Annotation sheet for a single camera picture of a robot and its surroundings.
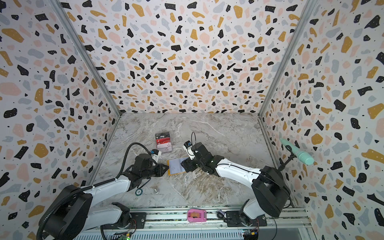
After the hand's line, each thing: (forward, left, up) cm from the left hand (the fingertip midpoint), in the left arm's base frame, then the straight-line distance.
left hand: (171, 165), depth 86 cm
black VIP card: (+22, +8, -1) cm, 24 cm away
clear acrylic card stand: (+18, +7, -3) cm, 20 cm away
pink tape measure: (-25, -15, -3) cm, 29 cm away
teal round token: (-12, +17, -7) cm, 22 cm away
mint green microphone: (-10, -59, +27) cm, 66 cm away
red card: (+19, +8, -3) cm, 21 cm away
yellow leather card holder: (+2, -2, -6) cm, 6 cm away
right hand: (+2, -9, +5) cm, 10 cm away
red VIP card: (+14, +6, -4) cm, 16 cm away
